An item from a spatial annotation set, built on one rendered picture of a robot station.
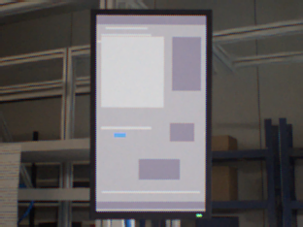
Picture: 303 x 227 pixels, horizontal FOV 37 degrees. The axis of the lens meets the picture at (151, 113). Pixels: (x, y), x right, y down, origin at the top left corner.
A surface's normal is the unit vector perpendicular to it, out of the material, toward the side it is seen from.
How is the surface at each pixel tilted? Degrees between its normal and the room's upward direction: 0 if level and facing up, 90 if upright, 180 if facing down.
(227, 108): 90
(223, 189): 90
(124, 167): 101
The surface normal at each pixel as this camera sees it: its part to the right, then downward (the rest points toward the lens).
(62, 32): -0.40, -0.16
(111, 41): 0.02, 0.01
